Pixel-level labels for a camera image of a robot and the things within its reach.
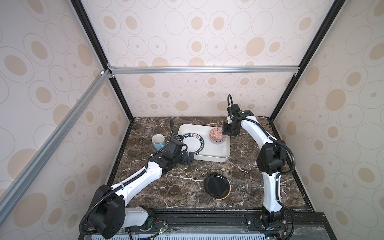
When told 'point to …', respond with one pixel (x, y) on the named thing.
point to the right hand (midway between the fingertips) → (225, 132)
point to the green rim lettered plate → (194, 142)
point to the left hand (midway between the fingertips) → (190, 152)
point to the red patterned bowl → (216, 136)
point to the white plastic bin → (211, 152)
